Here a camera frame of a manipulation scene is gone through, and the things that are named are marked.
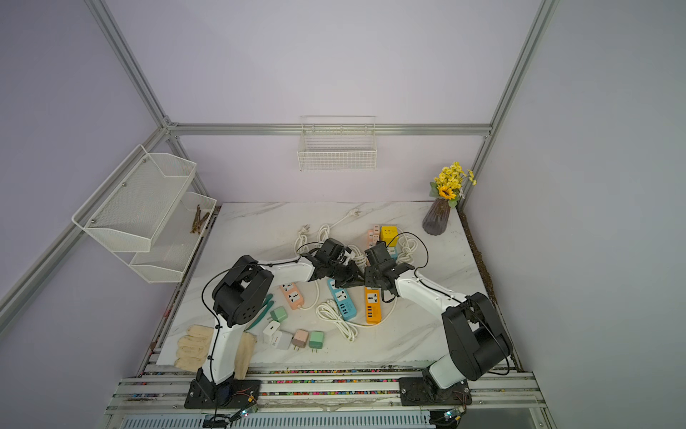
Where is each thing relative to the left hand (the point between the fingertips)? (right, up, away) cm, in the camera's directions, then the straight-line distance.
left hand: (365, 282), depth 93 cm
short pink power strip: (-25, -4, -3) cm, 26 cm away
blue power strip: (-8, -5, -4) cm, 10 cm away
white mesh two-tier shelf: (-67, +24, -15) cm, 73 cm away
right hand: (+3, +1, -2) cm, 4 cm away
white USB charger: (-30, -12, -13) cm, 35 cm away
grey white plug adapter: (-26, -14, -15) cm, 33 cm away
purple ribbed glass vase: (+29, +24, +11) cm, 40 cm away
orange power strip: (+3, -7, -5) cm, 9 cm away
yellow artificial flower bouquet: (+29, +35, -2) cm, 46 cm away
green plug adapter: (-29, -9, -7) cm, 31 cm away
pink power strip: (+4, +16, +8) cm, 19 cm away
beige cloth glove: (-54, -18, -13) cm, 58 cm away
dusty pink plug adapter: (-21, -16, -11) cm, 28 cm away
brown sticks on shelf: (-61, +22, +3) cm, 65 cm away
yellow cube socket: (+10, +17, +7) cm, 21 cm away
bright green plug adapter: (-16, -16, -11) cm, 25 cm away
